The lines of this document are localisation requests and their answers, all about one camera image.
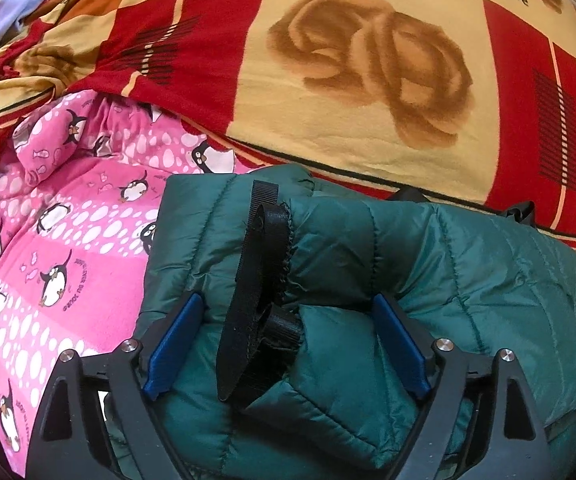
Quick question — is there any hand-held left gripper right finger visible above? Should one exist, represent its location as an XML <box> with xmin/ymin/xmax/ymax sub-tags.
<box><xmin>372</xmin><ymin>292</ymin><xmax>554</xmax><ymax>480</ymax></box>

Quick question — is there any red yellow rose blanket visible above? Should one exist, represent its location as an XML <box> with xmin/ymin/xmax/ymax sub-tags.
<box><xmin>0</xmin><ymin>0</ymin><xmax>576</xmax><ymax>261</ymax></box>

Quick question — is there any green quilted puffer jacket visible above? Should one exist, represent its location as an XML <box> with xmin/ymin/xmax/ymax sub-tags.
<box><xmin>103</xmin><ymin>162</ymin><xmax>576</xmax><ymax>480</ymax></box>

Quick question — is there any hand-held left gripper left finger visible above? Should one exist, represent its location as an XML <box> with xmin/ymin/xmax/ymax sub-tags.
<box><xmin>24</xmin><ymin>292</ymin><xmax>205</xmax><ymax>480</ymax></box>

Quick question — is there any pink penguin print blanket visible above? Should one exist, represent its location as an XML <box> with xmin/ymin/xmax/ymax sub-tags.
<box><xmin>0</xmin><ymin>89</ymin><xmax>576</xmax><ymax>471</ymax></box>

